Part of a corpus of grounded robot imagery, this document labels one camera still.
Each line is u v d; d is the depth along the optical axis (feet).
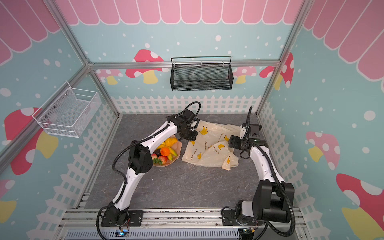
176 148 3.18
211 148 2.91
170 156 3.01
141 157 1.91
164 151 2.92
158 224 2.41
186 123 2.53
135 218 2.47
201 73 3.09
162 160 2.93
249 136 2.16
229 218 2.43
